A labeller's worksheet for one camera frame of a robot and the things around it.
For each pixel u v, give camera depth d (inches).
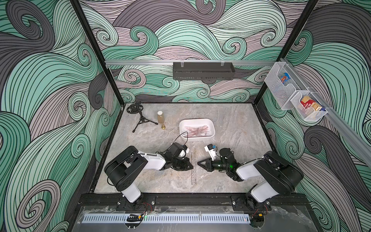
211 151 31.4
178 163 29.9
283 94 32.6
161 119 41.4
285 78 32.9
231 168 27.6
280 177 17.5
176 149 28.1
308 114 24.9
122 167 18.7
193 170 33.1
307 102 25.9
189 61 37.4
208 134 39.6
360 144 20.0
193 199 30.0
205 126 40.9
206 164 31.3
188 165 33.1
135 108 33.6
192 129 40.8
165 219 28.7
